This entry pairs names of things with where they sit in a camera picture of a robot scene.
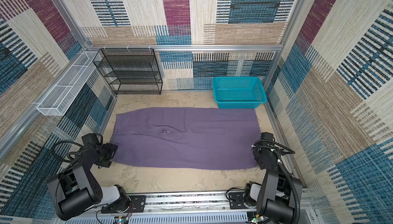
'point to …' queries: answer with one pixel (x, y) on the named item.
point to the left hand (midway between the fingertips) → (113, 150)
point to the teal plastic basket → (239, 92)
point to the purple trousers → (186, 138)
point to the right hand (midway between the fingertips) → (258, 161)
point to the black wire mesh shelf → (130, 71)
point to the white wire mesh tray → (56, 102)
